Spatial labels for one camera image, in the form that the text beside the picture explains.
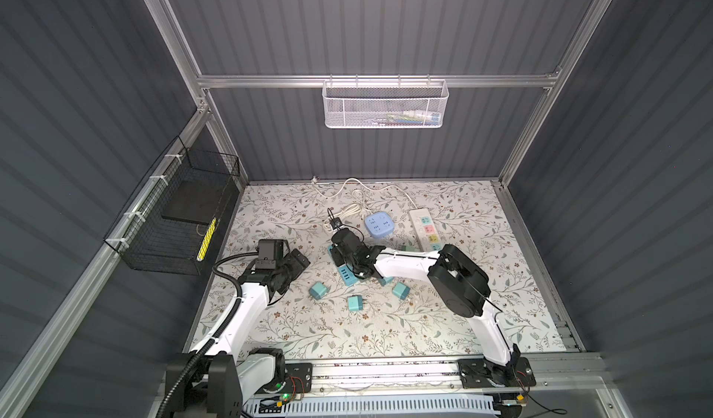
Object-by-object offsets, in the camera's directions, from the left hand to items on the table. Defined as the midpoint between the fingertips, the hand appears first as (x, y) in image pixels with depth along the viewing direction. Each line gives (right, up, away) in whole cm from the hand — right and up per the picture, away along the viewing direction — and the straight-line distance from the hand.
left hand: (299, 265), depth 86 cm
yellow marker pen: (-20, +10, -17) cm, 28 cm away
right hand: (+12, +4, +9) cm, 15 cm away
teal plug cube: (+6, -8, +3) cm, 11 cm away
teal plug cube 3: (+32, -8, 0) cm, 33 cm away
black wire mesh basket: (-30, +14, -13) cm, 36 cm away
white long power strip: (+44, +9, +15) cm, 47 cm away
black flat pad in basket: (-27, +20, -10) cm, 35 cm away
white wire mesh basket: (+30, +65, +37) cm, 81 cm away
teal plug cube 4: (+18, -11, -2) cm, 21 cm away
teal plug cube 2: (+27, -5, +3) cm, 28 cm away
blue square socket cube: (+26, +12, +17) cm, 33 cm away
